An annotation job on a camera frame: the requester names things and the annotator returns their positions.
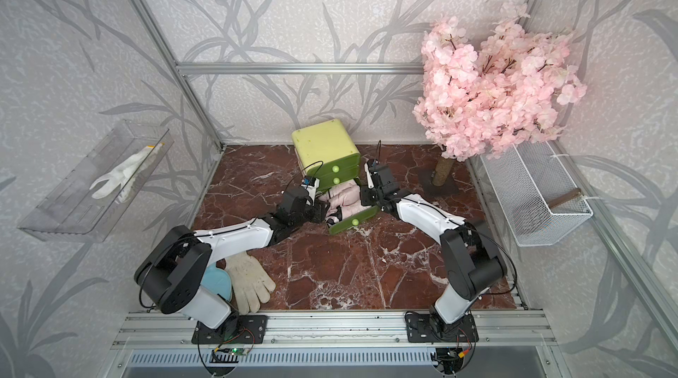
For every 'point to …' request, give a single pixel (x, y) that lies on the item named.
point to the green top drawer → (334, 169)
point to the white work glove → (251, 284)
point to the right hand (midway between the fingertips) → (363, 189)
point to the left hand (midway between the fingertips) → (325, 203)
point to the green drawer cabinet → (328, 153)
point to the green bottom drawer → (350, 222)
